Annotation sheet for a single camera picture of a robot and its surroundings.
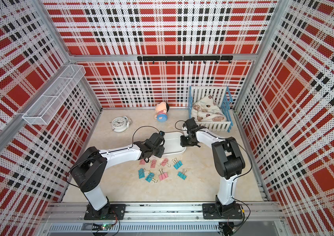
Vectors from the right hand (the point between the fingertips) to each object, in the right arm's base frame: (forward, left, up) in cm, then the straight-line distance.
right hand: (185, 142), depth 96 cm
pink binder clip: (-15, +21, -2) cm, 25 cm away
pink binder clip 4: (-21, +14, -2) cm, 25 cm away
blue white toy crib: (+37, -32, +5) cm, 49 cm away
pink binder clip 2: (-12, +14, -3) cm, 19 cm away
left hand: (-4, +15, +1) cm, 16 cm away
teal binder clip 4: (-21, +3, -3) cm, 21 cm away
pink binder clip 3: (-13, +27, -1) cm, 30 cm away
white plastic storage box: (+1, +9, -3) cm, 9 cm away
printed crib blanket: (+32, -18, -2) cm, 37 cm away
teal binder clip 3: (-23, +21, -1) cm, 31 cm away
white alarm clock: (+15, +47, +1) cm, 49 cm away
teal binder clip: (-20, +27, -2) cm, 33 cm away
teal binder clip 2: (-15, +5, -2) cm, 16 cm away
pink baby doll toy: (+28, +17, +4) cm, 33 cm away
